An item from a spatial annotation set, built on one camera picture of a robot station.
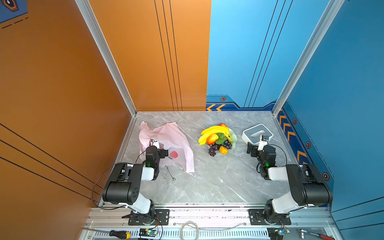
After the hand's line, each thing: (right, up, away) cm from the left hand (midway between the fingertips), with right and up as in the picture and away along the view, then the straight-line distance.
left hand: (157, 143), depth 94 cm
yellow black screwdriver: (-13, -38, -26) cm, 48 cm away
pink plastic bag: (+9, +4, -3) cm, 10 cm away
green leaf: (+40, +3, -5) cm, 40 cm away
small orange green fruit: (+40, -2, -11) cm, 41 cm away
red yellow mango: (+34, +3, -5) cm, 34 cm away
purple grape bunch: (+36, -2, -3) cm, 36 cm away
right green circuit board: (+63, -40, -24) cm, 79 cm away
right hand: (+62, 0, 0) cm, 62 cm away
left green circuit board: (+2, -40, -24) cm, 46 cm away
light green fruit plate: (+49, +3, +4) cm, 50 cm away
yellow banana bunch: (+39, +9, 0) cm, 40 cm away
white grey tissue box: (+63, +5, +8) cm, 64 cm away
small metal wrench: (+12, -20, -8) cm, 24 cm away
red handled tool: (+82, -39, -26) cm, 94 cm away
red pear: (+43, +12, +6) cm, 45 cm away
